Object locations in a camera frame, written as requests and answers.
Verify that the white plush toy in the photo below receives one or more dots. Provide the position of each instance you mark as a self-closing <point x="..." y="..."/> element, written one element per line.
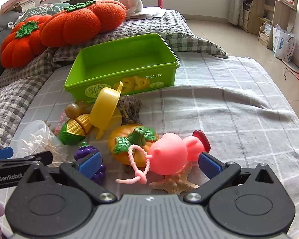
<point x="134" y="2"/>

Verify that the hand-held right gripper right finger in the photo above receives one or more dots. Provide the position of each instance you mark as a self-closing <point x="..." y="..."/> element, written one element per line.
<point x="209" y="165"/>

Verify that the purple toy grapes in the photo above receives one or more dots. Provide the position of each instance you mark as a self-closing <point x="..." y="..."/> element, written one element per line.
<point x="86" y="150"/>

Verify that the small orange pumpkin cushion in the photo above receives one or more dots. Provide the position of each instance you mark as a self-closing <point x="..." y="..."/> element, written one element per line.
<point x="20" y="47"/>

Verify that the pink toy pig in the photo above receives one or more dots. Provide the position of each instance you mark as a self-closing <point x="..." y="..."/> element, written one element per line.
<point x="169" y="154"/>

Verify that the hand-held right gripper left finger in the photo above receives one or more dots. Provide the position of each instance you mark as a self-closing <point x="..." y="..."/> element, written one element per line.
<point x="89" y="163"/>

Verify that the red chair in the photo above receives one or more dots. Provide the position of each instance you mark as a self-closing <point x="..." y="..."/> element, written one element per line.
<point x="161" y="0"/>

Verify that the stack of books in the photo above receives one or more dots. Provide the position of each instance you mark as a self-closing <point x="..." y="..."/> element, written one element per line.
<point x="22" y="2"/>

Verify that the grey checkered quilt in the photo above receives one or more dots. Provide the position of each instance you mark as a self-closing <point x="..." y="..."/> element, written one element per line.
<point x="164" y="27"/>

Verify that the tan starfish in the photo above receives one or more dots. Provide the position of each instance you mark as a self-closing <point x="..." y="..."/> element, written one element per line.
<point x="174" y="183"/>

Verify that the large orange pumpkin cushion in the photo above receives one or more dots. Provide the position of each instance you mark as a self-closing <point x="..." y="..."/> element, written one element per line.
<point x="84" y="25"/>

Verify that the toy corn cob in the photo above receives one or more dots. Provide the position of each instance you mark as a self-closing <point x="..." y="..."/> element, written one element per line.
<point x="76" y="127"/>

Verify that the yellow toy pot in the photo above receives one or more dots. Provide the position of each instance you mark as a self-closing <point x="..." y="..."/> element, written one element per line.
<point x="103" y="107"/>

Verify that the orange toy pumpkin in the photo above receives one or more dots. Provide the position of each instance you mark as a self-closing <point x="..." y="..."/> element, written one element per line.
<point x="119" y="132"/>

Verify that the clear cotton swab cup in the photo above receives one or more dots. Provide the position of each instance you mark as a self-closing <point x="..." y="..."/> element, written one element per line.
<point x="32" y="139"/>

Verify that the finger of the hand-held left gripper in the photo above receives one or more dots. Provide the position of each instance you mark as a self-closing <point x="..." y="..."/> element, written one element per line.
<point x="1" y="152"/>
<point x="37" y="158"/>

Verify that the beige curtain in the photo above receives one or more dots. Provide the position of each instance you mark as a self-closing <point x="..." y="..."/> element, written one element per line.
<point x="236" y="2"/>

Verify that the green leaf cushion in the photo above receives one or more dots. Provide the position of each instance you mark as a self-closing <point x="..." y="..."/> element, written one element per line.
<point x="47" y="8"/>

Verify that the white paper bag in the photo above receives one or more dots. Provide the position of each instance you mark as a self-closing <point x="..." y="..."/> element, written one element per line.
<point x="281" y="42"/>

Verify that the light grey grid bedsheet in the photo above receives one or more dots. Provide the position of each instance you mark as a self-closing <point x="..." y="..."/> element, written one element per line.
<point x="226" y="104"/>

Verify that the green plastic box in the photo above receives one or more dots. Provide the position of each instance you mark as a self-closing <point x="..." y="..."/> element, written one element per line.
<point x="127" y="64"/>

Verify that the brown toy moose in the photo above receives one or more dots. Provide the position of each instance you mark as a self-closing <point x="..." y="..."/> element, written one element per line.
<point x="72" y="109"/>

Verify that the wooden shelf desk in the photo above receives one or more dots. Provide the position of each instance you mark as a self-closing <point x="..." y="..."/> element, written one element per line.
<point x="279" y="12"/>

